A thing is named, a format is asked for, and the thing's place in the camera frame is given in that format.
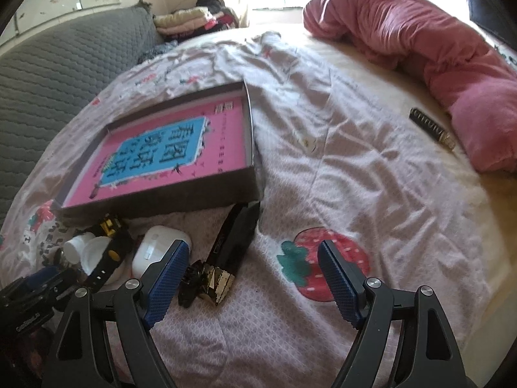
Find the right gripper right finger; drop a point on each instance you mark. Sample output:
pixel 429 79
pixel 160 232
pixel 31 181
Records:
pixel 427 354

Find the pile of folded clothes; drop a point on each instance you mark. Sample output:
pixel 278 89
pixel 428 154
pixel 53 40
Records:
pixel 206 16

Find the grey quilted sofa cover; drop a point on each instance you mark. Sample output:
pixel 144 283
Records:
pixel 49 85

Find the white pill bottle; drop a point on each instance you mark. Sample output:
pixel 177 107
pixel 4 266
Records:
pixel 74 247

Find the white earbuds case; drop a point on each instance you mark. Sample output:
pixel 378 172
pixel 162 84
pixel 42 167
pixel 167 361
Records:
pixel 154 246

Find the strawberry print bed sheet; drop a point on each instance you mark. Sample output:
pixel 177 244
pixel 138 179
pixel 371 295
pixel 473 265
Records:
pixel 338 156

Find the yellow and black tape measure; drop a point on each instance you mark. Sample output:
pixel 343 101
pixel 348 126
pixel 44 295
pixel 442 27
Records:
pixel 120 246

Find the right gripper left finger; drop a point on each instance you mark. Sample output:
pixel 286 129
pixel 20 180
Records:
pixel 81 353

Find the black and gold comb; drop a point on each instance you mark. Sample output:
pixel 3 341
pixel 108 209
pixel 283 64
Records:
pixel 432 128

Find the white plastic jar lid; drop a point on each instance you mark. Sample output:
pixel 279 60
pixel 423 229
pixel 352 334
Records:
pixel 91 257

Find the grey cardboard box tray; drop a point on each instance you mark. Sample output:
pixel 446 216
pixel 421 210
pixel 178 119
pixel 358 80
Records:
pixel 210 192

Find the pink quilt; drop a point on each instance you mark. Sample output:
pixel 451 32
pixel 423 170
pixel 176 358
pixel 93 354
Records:
pixel 467 77

